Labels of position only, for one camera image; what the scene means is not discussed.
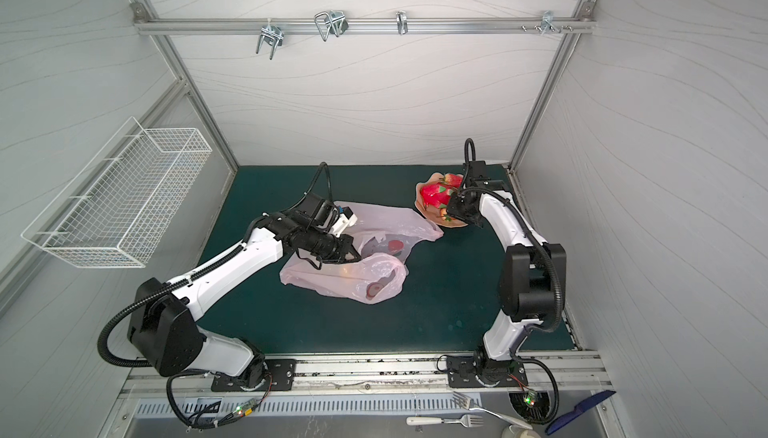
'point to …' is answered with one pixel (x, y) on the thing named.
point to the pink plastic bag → (382, 236)
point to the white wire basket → (124, 201)
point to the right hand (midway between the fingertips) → (460, 205)
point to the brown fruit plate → (437, 214)
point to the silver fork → (464, 401)
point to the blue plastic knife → (580, 407)
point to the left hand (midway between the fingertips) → (364, 254)
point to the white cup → (513, 431)
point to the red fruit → (395, 246)
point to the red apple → (454, 179)
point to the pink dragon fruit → (436, 194)
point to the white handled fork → (468, 420)
